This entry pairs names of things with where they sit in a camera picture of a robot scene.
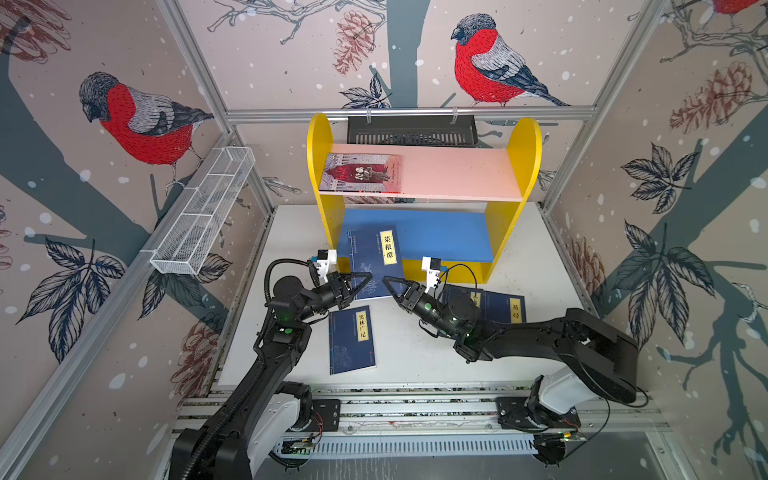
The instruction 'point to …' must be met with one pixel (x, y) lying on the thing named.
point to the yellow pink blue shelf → (467, 244)
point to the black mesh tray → (413, 130)
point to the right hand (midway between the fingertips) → (380, 286)
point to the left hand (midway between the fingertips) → (370, 283)
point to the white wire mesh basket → (187, 243)
